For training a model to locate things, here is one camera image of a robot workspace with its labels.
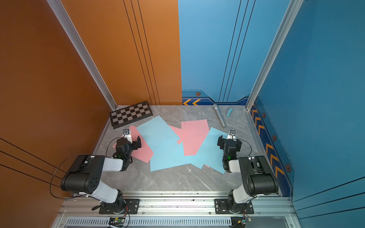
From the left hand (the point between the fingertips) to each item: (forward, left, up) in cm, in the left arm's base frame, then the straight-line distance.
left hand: (132, 135), depth 95 cm
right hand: (-1, -65, 0) cm, 65 cm away
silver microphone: (+31, -60, -3) cm, 67 cm away
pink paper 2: (+6, -42, -7) cm, 43 cm away
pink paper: (-9, -8, -8) cm, 15 cm away
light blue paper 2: (-11, -28, -6) cm, 31 cm away
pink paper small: (+8, -30, -8) cm, 32 cm away
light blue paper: (+9, -14, -11) cm, 20 cm away
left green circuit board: (-46, -2, -8) cm, 47 cm away
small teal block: (+23, -69, 0) cm, 73 cm away
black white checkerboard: (+21, +8, -3) cm, 23 cm away
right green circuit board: (-46, -64, -7) cm, 79 cm away
